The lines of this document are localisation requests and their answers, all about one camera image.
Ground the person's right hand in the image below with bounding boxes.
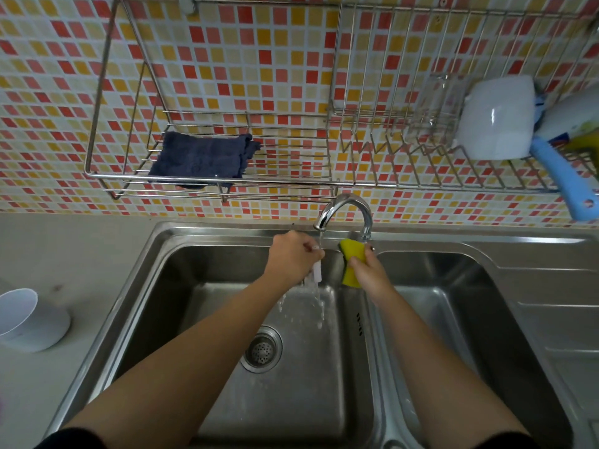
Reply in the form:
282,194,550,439
346,244,399,307

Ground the person's left hand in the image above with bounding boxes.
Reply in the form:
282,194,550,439
263,230,326,291

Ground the chrome faucet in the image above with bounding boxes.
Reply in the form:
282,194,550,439
313,193,374,244

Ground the white plastic cup housing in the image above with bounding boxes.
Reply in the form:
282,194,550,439
0,288,72,354

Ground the person's right forearm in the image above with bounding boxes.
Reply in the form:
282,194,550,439
374,294,530,449

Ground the person's left forearm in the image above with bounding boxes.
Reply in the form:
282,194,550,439
61,275,301,449

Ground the metal sink drain strainer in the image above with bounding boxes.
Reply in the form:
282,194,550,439
240,325,284,374

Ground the dark blue cloth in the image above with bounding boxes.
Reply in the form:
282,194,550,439
147,131,263,191

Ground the stainless steel double sink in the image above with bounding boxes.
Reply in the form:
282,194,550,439
42,221,599,449

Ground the clear drinking glass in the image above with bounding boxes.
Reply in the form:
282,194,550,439
404,74,469,145

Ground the white mug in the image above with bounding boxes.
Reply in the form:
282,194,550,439
456,74,537,161

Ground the black sleeve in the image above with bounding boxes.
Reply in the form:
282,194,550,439
475,431,542,449
35,427,109,449

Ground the white detergent bottle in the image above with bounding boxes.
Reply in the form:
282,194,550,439
535,86,599,143

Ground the metal wire dish rack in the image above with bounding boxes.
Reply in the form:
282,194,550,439
84,0,599,204

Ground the blue handled brush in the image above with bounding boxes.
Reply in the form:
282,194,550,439
530,95,599,223

